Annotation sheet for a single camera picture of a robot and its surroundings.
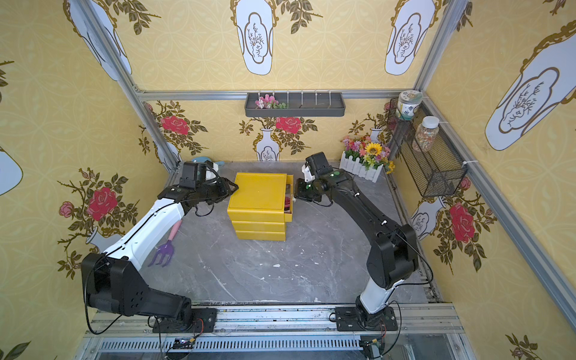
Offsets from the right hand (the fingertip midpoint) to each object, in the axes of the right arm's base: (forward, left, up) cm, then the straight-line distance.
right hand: (301, 189), depth 85 cm
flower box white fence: (+24, -29, -6) cm, 38 cm away
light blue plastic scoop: (+33, +53, -18) cm, 65 cm away
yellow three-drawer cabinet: (-11, +13, +3) cm, 17 cm away
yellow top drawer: (-12, +4, 0) cm, 13 cm away
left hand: (-1, +28, +1) cm, 28 cm away
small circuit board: (-48, +37, -21) cm, 64 cm away
